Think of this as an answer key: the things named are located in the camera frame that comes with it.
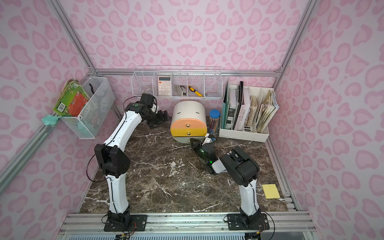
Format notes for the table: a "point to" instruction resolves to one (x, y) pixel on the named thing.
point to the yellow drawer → (186, 132)
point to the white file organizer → (253, 96)
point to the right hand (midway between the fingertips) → (189, 139)
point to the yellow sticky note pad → (270, 191)
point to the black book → (239, 92)
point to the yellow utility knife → (198, 94)
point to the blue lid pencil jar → (214, 122)
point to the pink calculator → (164, 85)
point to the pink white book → (242, 117)
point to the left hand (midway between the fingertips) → (164, 118)
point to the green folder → (225, 108)
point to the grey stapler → (180, 91)
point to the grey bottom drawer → (185, 139)
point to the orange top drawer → (188, 123)
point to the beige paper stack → (267, 110)
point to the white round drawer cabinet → (189, 109)
